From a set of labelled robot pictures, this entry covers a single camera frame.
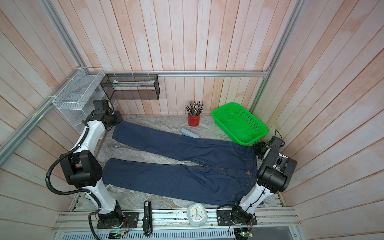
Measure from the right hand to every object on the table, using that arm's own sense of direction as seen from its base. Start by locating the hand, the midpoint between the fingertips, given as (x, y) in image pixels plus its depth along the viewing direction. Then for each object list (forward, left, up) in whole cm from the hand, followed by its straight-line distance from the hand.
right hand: (254, 143), depth 98 cm
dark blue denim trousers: (-20, +21, -4) cm, 29 cm away
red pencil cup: (+19, +40, +13) cm, 46 cm away
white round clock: (-43, +39, -1) cm, 58 cm away
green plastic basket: (+20, +4, -5) cm, 21 cm away
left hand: (+6, +87, +17) cm, 89 cm away
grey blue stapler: (+8, +46, +1) cm, 47 cm away
